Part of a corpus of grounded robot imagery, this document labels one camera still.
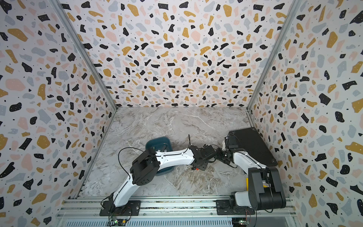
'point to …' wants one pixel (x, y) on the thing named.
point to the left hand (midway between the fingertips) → (204, 165)
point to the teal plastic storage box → (157, 143)
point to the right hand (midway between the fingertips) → (216, 155)
